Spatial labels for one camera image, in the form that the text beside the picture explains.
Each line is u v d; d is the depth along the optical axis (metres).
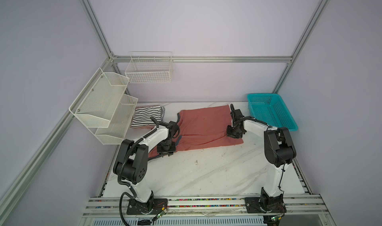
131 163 0.47
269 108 1.17
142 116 1.04
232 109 0.89
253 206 0.73
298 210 0.73
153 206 0.73
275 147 0.54
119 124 0.91
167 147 0.77
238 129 0.82
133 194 0.58
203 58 0.93
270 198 0.63
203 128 1.06
